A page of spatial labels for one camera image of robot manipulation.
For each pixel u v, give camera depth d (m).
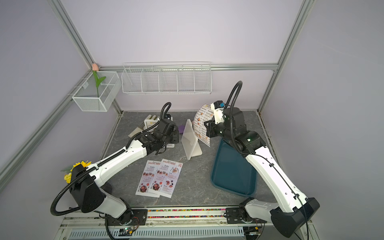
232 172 1.15
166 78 1.00
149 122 0.88
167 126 0.60
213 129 0.59
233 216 0.73
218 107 0.58
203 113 0.71
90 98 0.77
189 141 1.05
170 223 0.73
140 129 1.09
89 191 0.40
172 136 0.71
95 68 0.89
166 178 0.87
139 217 0.74
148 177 0.87
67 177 0.62
